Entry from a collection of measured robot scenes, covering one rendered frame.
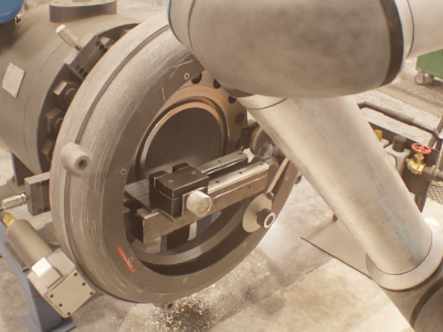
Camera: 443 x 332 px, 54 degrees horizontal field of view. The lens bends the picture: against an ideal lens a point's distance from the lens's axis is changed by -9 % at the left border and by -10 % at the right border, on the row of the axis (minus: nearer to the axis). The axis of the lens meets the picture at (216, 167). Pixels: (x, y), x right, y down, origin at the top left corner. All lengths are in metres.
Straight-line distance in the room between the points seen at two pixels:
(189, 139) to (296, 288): 0.68
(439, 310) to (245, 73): 0.54
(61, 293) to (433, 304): 0.72
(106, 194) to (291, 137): 0.46
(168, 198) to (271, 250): 0.98
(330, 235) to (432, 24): 1.63
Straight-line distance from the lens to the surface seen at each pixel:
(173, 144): 1.37
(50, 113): 1.18
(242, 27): 0.35
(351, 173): 0.58
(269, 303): 1.62
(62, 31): 0.88
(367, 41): 0.34
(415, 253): 0.76
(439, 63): 4.24
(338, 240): 1.94
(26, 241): 1.13
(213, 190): 1.06
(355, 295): 1.72
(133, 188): 1.02
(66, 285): 1.00
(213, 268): 1.24
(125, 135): 0.86
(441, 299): 0.79
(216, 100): 1.18
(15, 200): 0.96
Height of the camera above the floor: 1.14
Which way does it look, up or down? 29 degrees down
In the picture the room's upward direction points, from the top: 4 degrees clockwise
